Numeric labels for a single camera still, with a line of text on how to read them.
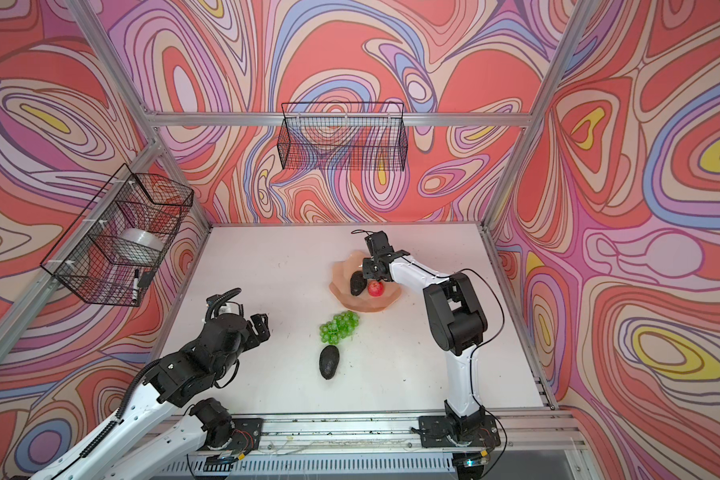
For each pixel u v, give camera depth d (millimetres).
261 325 676
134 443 459
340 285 981
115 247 701
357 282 983
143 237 735
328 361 811
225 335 540
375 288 959
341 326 870
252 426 750
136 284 720
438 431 737
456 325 535
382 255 806
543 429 781
